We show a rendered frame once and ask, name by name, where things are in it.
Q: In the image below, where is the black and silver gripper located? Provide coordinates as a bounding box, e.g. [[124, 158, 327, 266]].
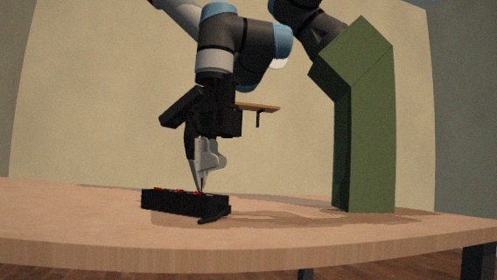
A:
[[184, 71, 243, 192]]

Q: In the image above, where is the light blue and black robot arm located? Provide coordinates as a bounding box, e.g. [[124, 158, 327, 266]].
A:
[[147, 0, 348, 129]]

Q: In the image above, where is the black power strip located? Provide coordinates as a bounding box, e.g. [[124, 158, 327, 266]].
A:
[[141, 187, 231, 224]]

